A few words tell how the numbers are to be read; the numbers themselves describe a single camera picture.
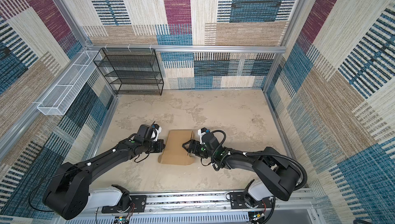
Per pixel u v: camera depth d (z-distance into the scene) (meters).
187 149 0.75
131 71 1.11
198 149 0.76
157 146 0.78
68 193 0.41
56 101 0.70
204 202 0.76
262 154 0.50
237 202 0.73
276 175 0.44
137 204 0.73
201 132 0.81
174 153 0.87
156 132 0.73
